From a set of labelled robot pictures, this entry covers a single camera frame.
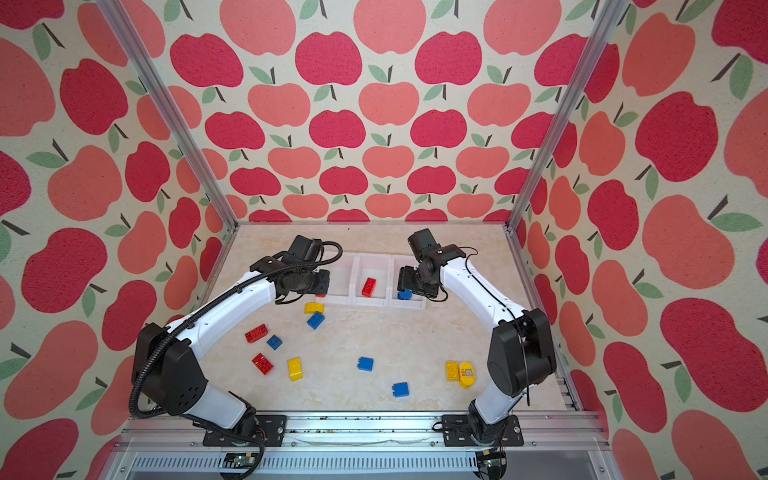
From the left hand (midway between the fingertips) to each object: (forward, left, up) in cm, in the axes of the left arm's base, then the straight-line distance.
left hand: (330, 284), depth 86 cm
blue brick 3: (+4, -23, -13) cm, 27 cm away
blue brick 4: (-25, -20, -15) cm, 35 cm away
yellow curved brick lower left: (-19, +10, -13) cm, 25 cm away
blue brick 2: (-18, -10, -15) cm, 26 cm away
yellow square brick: (-20, -35, -14) cm, 43 cm away
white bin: (+16, -13, -13) cm, 24 cm away
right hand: (0, -25, -1) cm, 25 cm away
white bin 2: (+14, -20, -8) cm, 26 cm away
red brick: (-18, +19, -13) cm, 30 cm away
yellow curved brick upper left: (0, +7, -13) cm, 15 cm away
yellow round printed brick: (-22, -39, -12) cm, 46 cm away
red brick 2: (+8, -11, -13) cm, 19 cm away
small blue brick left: (-11, +17, -14) cm, 25 cm away
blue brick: (-4, +6, -14) cm, 15 cm away
